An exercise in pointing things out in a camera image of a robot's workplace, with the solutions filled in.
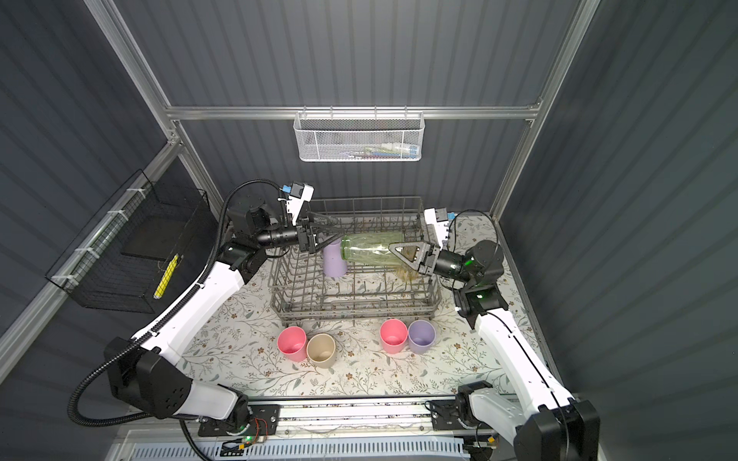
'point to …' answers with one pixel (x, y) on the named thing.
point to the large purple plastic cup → (333, 265)
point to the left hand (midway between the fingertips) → (343, 231)
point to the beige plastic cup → (321, 351)
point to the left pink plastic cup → (292, 342)
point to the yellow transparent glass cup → (407, 275)
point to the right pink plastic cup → (394, 333)
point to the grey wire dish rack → (301, 293)
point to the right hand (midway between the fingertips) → (396, 254)
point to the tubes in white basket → (377, 152)
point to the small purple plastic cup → (422, 335)
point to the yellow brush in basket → (164, 280)
